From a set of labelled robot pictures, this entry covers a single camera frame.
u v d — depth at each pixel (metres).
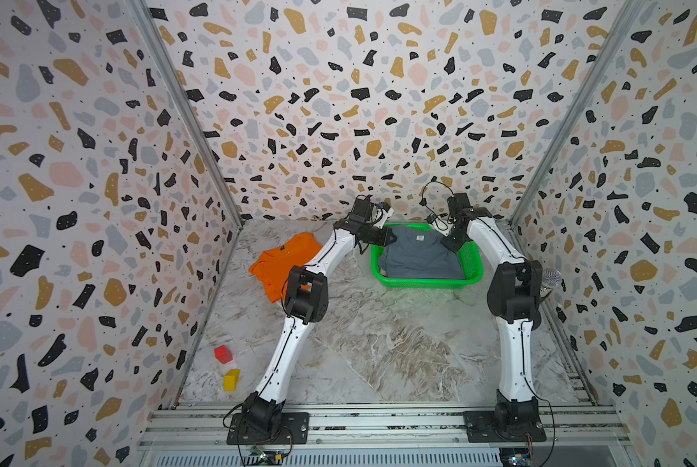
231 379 0.82
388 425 0.76
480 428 0.73
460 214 0.79
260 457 0.71
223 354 0.84
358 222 0.86
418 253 1.03
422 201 1.21
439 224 0.95
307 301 0.67
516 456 0.71
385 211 0.97
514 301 0.62
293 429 0.74
